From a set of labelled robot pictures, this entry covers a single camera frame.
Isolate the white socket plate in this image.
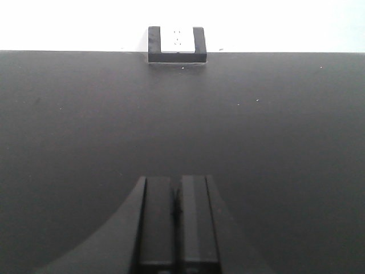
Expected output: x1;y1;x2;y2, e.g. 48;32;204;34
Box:
159;27;195;54

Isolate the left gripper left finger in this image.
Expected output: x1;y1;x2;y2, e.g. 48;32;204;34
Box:
35;176;176;274

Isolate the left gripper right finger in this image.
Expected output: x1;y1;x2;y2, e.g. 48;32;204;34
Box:
175;174;300;274

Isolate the black socket housing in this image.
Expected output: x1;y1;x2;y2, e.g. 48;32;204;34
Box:
147;26;208;65

